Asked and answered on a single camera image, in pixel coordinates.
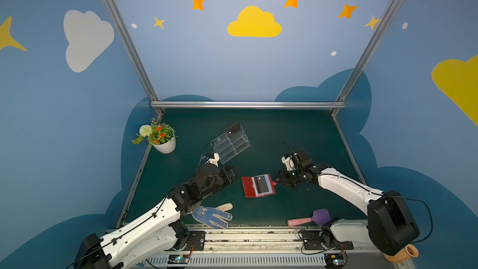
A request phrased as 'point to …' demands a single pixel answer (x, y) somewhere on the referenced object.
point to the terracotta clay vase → (409, 251)
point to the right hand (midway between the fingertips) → (278, 178)
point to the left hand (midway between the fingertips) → (243, 173)
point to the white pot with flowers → (162, 136)
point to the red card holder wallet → (249, 186)
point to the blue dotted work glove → (211, 217)
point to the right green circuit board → (334, 260)
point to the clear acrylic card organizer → (231, 143)
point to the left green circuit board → (178, 259)
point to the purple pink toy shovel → (318, 217)
